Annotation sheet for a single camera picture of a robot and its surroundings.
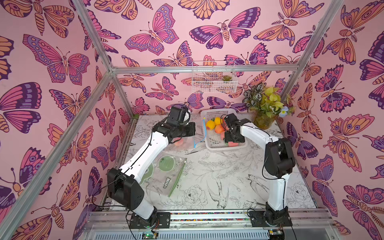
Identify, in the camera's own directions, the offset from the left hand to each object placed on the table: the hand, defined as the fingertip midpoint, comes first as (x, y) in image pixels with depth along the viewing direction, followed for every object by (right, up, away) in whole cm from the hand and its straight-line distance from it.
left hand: (197, 128), depth 80 cm
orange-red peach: (+15, 0, +24) cm, 28 cm away
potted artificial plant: (+43, +15, +15) cm, 49 cm away
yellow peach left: (+10, +3, +24) cm, 26 cm away
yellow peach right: (+15, +6, +28) cm, 32 cm away
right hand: (+24, -7, +18) cm, 31 cm away
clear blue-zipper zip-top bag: (-7, -10, +14) cm, 18 cm away
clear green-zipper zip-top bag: (-22, -28, +7) cm, 36 cm away
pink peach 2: (+21, -10, +14) cm, 27 cm away
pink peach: (-11, -9, +14) cm, 20 cm away
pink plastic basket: (+12, -2, +27) cm, 30 cm away
